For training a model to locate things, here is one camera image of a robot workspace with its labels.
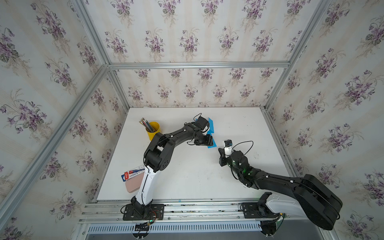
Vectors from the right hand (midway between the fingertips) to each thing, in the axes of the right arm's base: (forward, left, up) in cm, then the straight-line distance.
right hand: (221, 149), depth 85 cm
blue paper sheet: (+22, +4, -10) cm, 25 cm away
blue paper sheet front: (+10, +2, -10) cm, 14 cm away
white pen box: (-12, +51, -8) cm, 53 cm away
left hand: (+8, +5, -7) cm, 11 cm away
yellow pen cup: (+17, +42, -2) cm, 45 cm away
